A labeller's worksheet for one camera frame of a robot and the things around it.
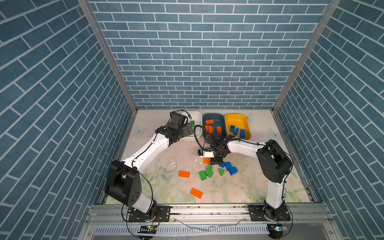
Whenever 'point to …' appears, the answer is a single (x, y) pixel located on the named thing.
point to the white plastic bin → (198, 132)
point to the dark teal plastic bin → (215, 125)
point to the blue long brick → (242, 134)
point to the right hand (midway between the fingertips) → (210, 156)
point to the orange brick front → (196, 193)
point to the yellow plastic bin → (240, 121)
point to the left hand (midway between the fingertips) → (185, 129)
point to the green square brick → (192, 123)
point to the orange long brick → (184, 174)
